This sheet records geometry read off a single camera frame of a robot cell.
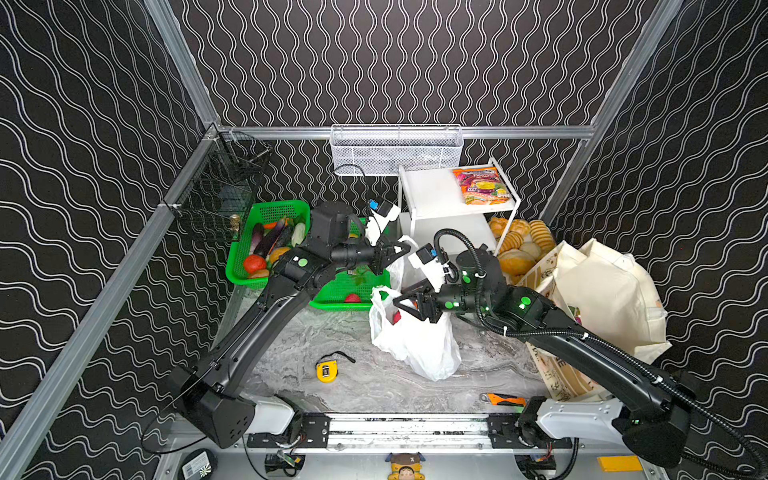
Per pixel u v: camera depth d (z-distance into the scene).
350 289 1.01
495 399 0.80
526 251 1.06
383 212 0.56
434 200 0.80
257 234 1.13
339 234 0.53
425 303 0.56
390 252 0.57
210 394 0.38
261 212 1.14
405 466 0.68
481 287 0.49
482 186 0.80
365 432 0.76
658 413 0.39
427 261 0.57
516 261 1.01
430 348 0.70
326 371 0.82
